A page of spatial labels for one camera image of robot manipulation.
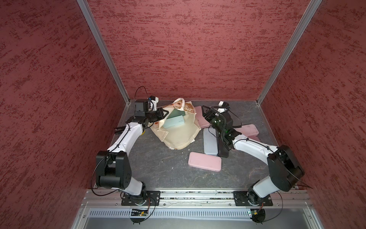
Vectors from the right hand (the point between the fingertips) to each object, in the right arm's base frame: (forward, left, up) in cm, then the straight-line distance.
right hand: (201, 110), depth 83 cm
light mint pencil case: (+7, +19, -20) cm, 29 cm away
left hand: (0, +21, -2) cm, 21 cm away
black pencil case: (-16, -13, -21) cm, 30 cm away
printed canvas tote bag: (-3, +17, -26) cm, 31 cm away
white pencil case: (-13, -6, -19) cm, 24 cm away
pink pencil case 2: (0, -36, -23) cm, 43 cm away
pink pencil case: (-23, -1, -22) cm, 31 cm away
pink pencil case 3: (-6, -40, -25) cm, 47 cm away
